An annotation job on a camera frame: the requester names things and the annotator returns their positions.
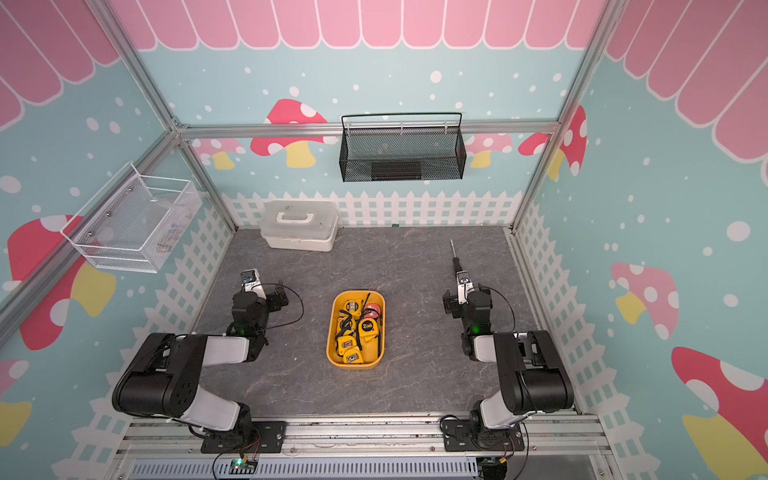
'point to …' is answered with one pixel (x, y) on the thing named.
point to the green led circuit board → (242, 466)
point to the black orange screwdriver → (456, 261)
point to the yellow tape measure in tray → (352, 357)
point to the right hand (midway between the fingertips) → (466, 287)
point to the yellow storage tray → (333, 304)
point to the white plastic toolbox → (299, 225)
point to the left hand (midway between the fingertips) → (269, 287)
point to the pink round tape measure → (371, 311)
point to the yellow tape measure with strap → (353, 307)
